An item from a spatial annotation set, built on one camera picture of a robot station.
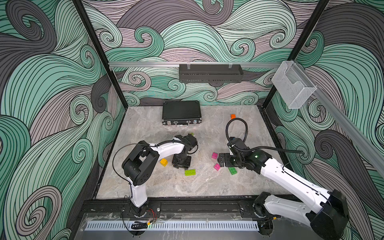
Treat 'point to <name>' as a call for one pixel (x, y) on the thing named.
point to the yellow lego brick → (164, 162)
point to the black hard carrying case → (181, 113)
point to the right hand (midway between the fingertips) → (223, 160)
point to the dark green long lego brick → (232, 170)
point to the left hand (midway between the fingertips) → (184, 167)
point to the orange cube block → (233, 116)
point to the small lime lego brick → (192, 134)
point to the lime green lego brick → (190, 172)
